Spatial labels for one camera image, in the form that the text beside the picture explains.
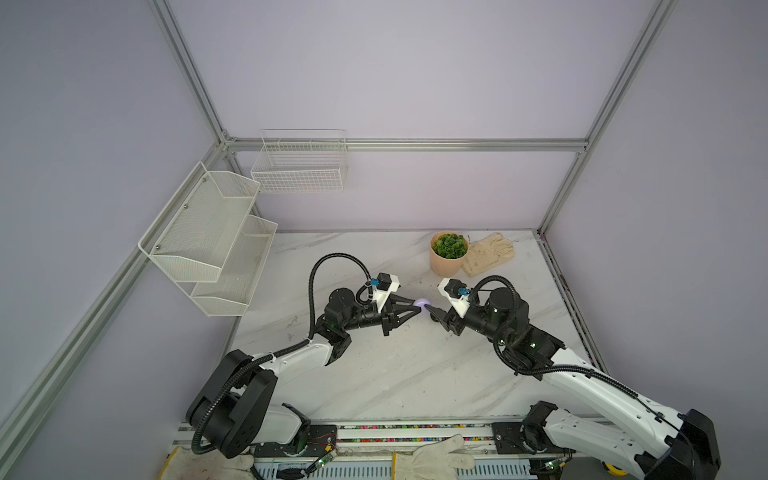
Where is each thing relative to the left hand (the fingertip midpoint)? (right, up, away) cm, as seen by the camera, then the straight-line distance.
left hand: (417, 307), depth 73 cm
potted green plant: (+13, +15, +28) cm, 34 cm away
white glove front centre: (+4, -36, -3) cm, 37 cm away
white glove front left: (-56, -37, -3) cm, 67 cm away
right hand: (+4, +4, -1) cm, 6 cm away
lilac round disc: (+1, +2, -2) cm, 2 cm away
